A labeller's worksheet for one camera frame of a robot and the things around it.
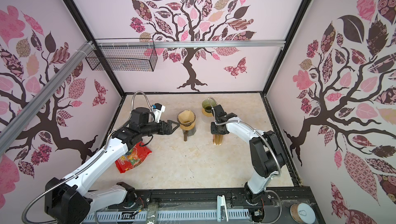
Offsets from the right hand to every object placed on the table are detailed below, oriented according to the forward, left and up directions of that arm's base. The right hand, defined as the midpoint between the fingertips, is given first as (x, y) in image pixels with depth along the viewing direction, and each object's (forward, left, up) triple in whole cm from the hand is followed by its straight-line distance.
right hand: (216, 128), depth 93 cm
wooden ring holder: (+9, +5, +2) cm, 11 cm away
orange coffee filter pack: (-6, -1, -2) cm, 7 cm away
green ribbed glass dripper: (+14, +5, +5) cm, 16 cm away
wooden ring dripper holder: (-2, +17, +4) cm, 18 cm away
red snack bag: (-17, +48, -2) cm, 51 cm away
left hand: (-8, +23, +14) cm, 28 cm away
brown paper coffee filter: (+4, +18, +8) cm, 20 cm away
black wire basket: (+38, +55, +28) cm, 72 cm away
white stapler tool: (-38, 0, -4) cm, 38 cm away
